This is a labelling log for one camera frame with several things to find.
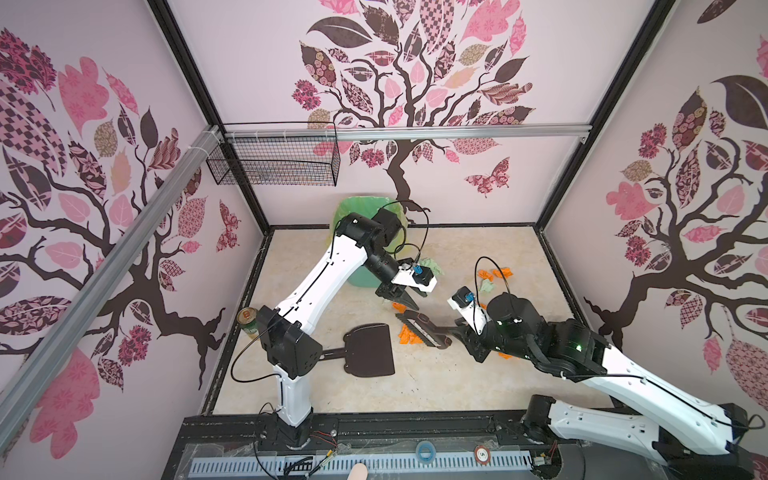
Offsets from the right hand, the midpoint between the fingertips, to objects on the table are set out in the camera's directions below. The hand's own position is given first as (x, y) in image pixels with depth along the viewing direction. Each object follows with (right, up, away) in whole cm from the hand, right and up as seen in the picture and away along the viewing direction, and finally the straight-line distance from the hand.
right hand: (454, 323), depth 66 cm
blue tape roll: (-6, -33, +5) cm, 34 cm away
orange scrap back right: (+28, +9, +40) cm, 49 cm away
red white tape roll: (+8, -33, +4) cm, 34 cm away
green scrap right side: (+19, +5, +34) cm, 39 cm away
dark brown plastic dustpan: (-22, -14, +22) cm, 34 cm away
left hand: (-9, +5, +3) cm, 10 cm away
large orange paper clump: (-9, -10, +23) cm, 27 cm away
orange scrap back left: (+20, +8, +37) cm, 43 cm away
